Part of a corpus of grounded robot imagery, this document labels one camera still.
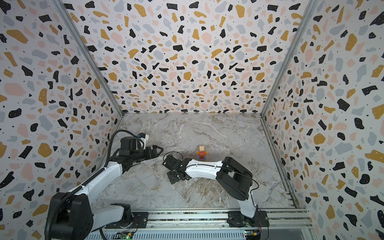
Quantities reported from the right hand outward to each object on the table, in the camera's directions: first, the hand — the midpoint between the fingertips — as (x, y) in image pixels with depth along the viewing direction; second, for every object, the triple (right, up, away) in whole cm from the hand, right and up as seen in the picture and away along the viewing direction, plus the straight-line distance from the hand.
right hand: (170, 175), depth 85 cm
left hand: (-7, +15, -1) cm, 17 cm away
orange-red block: (+18, +10, +6) cm, 22 cm away
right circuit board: (+42, -24, -14) cm, 51 cm away
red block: (+18, +9, +6) cm, 21 cm away
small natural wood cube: (+18, +14, +5) cm, 23 cm away
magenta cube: (+18, +12, +5) cm, 23 cm away
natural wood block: (+21, +7, +9) cm, 24 cm away
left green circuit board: (-18, -23, -15) cm, 33 cm away
